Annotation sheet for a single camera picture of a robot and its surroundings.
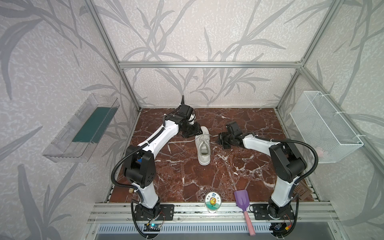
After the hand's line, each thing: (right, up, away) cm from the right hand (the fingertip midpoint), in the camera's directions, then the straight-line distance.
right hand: (213, 134), depth 95 cm
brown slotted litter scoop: (+48, -29, -14) cm, 58 cm away
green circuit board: (-31, -43, -23) cm, 58 cm away
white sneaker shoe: (-6, -7, -4) cm, 10 cm away
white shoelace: (-6, -3, -4) cm, 7 cm away
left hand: (-7, +4, -9) cm, 12 cm away
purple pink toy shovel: (+14, -32, -17) cm, 39 cm away
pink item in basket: (+51, -8, -23) cm, 56 cm away
